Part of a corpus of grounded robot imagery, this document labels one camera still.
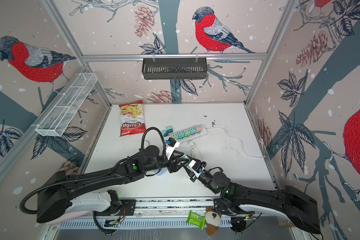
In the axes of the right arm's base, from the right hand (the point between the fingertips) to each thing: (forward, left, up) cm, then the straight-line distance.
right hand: (183, 161), depth 71 cm
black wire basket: (+66, +16, +11) cm, 69 cm away
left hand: (0, -1, +3) cm, 3 cm away
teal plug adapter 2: (+26, -4, -11) cm, 28 cm away
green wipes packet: (-21, -6, -18) cm, 28 cm away
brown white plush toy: (-21, -14, -17) cm, 31 cm away
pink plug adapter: (+28, -8, -12) cm, 31 cm away
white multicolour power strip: (+29, -12, -16) cm, 35 cm away
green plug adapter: (+22, +7, -11) cm, 26 cm away
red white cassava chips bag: (+36, +40, -12) cm, 55 cm away
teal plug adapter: (+26, +15, -15) cm, 34 cm away
